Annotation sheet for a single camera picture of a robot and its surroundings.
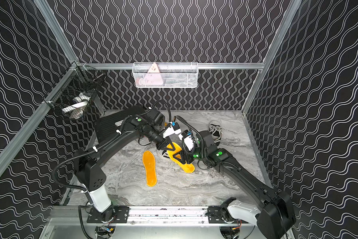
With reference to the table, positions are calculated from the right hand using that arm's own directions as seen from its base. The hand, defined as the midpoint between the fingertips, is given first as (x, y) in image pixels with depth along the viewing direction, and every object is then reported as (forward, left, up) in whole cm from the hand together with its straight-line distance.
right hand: (178, 151), depth 76 cm
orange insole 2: (+1, +3, +2) cm, 4 cm away
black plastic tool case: (+27, +51, -13) cm, 59 cm away
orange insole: (0, +17, -18) cm, 25 cm away
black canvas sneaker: (+7, +9, -16) cm, 19 cm away
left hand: (+2, +3, +2) cm, 4 cm away
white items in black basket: (+18, +50, +17) cm, 56 cm away
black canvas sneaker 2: (+25, -24, -12) cm, 37 cm away
